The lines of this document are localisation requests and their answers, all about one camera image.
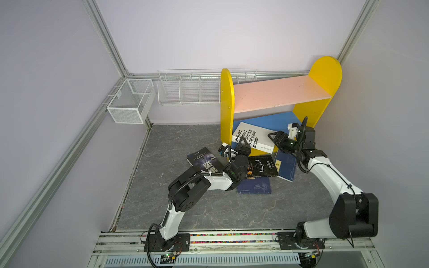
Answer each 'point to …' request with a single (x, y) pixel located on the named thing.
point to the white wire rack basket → (196, 87)
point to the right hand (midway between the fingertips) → (271, 138)
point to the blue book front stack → (257, 185)
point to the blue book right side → (287, 164)
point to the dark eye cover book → (204, 159)
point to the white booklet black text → (257, 137)
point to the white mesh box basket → (133, 101)
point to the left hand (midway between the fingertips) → (248, 140)
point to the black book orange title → (261, 166)
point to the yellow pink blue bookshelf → (257, 113)
